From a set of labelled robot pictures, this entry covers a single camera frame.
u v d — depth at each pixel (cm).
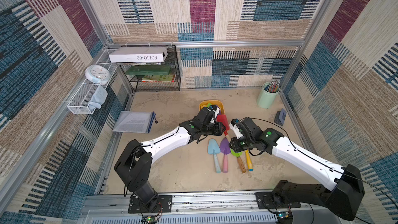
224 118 86
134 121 104
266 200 74
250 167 83
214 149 91
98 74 74
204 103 105
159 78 100
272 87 100
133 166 44
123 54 79
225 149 89
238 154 89
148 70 96
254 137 59
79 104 69
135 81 116
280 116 99
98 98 68
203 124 64
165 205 73
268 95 101
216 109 77
